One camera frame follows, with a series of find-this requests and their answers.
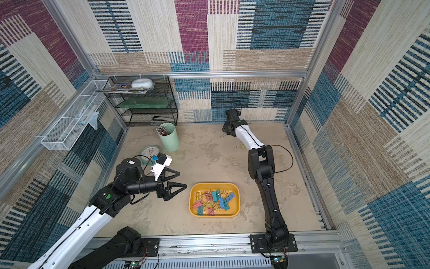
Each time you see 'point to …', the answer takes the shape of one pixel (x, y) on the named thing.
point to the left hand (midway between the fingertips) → (181, 179)
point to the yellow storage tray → (196, 193)
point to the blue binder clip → (230, 196)
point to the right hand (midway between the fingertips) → (226, 127)
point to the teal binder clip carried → (216, 195)
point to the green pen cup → (170, 142)
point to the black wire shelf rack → (144, 100)
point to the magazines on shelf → (126, 88)
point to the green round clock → (149, 154)
